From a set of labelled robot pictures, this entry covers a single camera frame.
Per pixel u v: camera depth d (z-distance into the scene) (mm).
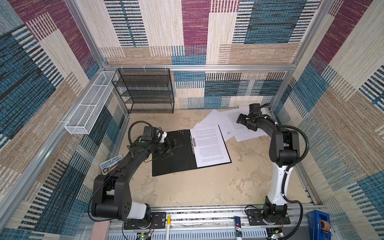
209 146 992
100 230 695
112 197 422
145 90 1105
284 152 576
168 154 814
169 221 729
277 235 700
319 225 661
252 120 794
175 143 760
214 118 1191
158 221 731
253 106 847
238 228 698
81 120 703
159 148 730
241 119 984
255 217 731
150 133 689
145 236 705
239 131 1070
